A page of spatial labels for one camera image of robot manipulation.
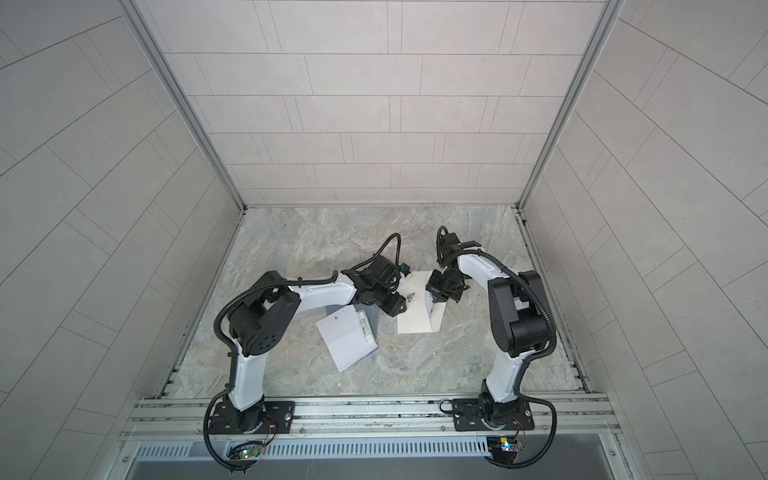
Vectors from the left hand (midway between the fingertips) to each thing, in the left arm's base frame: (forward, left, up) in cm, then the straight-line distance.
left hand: (409, 301), depth 92 cm
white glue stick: (-9, +13, +2) cm, 16 cm away
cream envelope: (-3, -4, +1) cm, 6 cm away
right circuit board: (-37, -21, +1) cm, 42 cm away
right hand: (+1, -6, +2) cm, 6 cm away
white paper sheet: (-12, +19, +2) cm, 22 cm away
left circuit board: (-37, +37, +4) cm, 53 cm away
